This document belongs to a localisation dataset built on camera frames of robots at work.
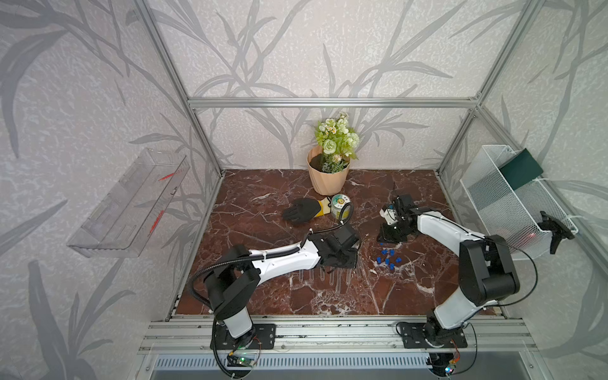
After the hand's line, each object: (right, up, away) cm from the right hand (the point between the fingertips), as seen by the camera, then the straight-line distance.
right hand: (378, 237), depth 92 cm
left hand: (-10, -7, -10) cm, 16 cm away
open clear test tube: (-30, -13, -6) cm, 33 cm away
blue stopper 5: (+2, -6, 0) cm, 6 cm away
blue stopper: (+3, -9, -2) cm, 9 cm away
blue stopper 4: (0, -8, -2) cm, 9 cm away
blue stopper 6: (+5, -6, 0) cm, 8 cm away
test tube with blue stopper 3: (-13, -11, -11) cm, 21 cm away
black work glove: (-31, +10, +10) cm, 34 cm away
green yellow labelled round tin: (-16, +14, +7) cm, 22 cm away
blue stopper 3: (+4, -10, -3) cm, 12 cm away
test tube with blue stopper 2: (-16, -14, -7) cm, 23 cm away
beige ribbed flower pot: (-21, +22, +9) cm, 31 cm away
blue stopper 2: (+7, -8, -3) cm, 11 cm away
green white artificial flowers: (-16, +37, +2) cm, 40 cm away
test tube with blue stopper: (-26, -13, -6) cm, 30 cm away
